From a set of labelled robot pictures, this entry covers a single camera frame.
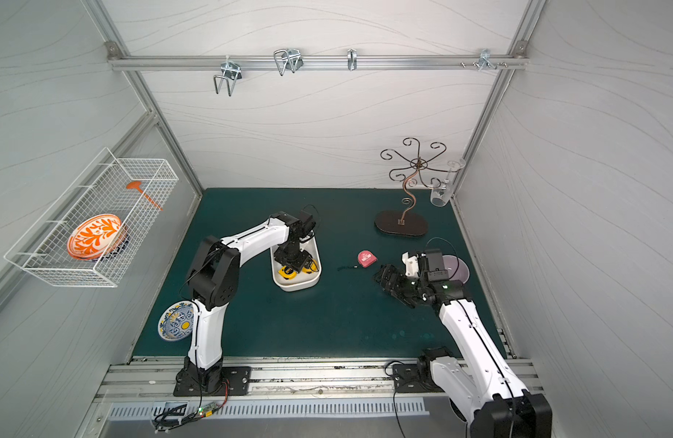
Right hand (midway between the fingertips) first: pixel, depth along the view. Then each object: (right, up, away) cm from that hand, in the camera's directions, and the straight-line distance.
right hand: (382, 283), depth 79 cm
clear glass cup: (+23, +28, +15) cm, 39 cm away
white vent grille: (-15, -30, -9) cm, 35 cm away
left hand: (-29, +3, +14) cm, 32 cm away
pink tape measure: (-3, +4, +18) cm, 19 cm away
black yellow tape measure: (-22, +2, +14) cm, 26 cm away
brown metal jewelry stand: (+9, +17, +28) cm, 34 cm away
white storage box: (-25, -2, +10) cm, 27 cm away
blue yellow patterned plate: (-64, -13, +4) cm, 65 cm away
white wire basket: (-74, +28, -1) cm, 79 cm away
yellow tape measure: (-31, +1, +11) cm, 33 cm away
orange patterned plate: (-71, +15, -16) cm, 74 cm away
